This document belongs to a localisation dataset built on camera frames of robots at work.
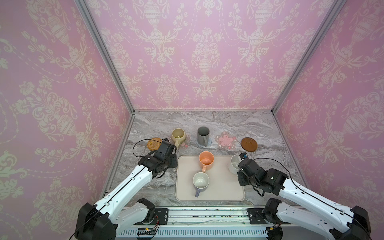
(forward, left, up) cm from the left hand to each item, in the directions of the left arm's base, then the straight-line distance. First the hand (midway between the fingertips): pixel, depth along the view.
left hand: (174, 160), depth 81 cm
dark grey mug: (+17, -16, 0) cm, 23 cm away
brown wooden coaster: (+18, -47, -10) cm, 52 cm away
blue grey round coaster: (+20, -21, -11) cm, 31 cm away
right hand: (-6, -35, -2) cm, 36 cm away
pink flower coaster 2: (+22, -32, -12) cm, 41 cm away
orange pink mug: (+6, -18, -9) cm, 21 cm away
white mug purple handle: (-7, -15, -11) cm, 20 cm away
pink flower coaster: (+18, -4, -11) cm, 22 cm away
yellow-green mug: (+23, +1, -9) cm, 24 cm away
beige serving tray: (-10, -27, -7) cm, 29 cm away
